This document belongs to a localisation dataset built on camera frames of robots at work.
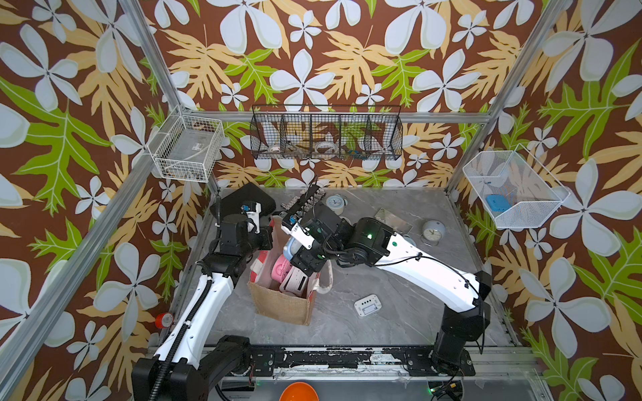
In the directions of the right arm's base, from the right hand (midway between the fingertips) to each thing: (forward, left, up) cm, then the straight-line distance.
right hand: (298, 249), depth 67 cm
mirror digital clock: (+26, -38, -23) cm, 51 cm away
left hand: (+13, +10, -6) cm, 17 cm away
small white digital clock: (-6, -22, -27) cm, 36 cm away
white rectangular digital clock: (0, +3, -22) cm, 22 cm away
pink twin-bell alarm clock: (+3, +8, -18) cm, 19 cm away
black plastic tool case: (+40, +34, -25) cm, 58 cm away
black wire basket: (+52, -9, +3) cm, 53 cm away
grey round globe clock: (+21, -51, -23) cm, 60 cm away
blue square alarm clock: (-1, +2, +3) cm, 4 cm away
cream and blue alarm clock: (+39, -13, -25) cm, 49 cm away
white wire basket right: (+24, -72, -1) cm, 76 cm away
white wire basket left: (+38, +41, +6) cm, 56 cm away
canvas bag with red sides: (-10, +8, -7) cm, 15 cm away
